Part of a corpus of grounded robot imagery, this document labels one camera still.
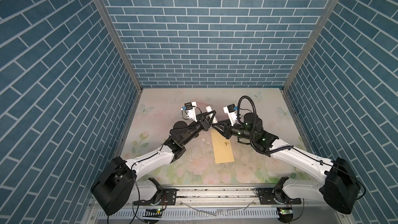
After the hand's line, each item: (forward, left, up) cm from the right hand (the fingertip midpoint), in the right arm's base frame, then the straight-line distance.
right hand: (212, 122), depth 73 cm
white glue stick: (+3, +2, +6) cm, 7 cm away
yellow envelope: (0, -6, -27) cm, 27 cm away
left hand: (+2, -1, +4) cm, 5 cm away
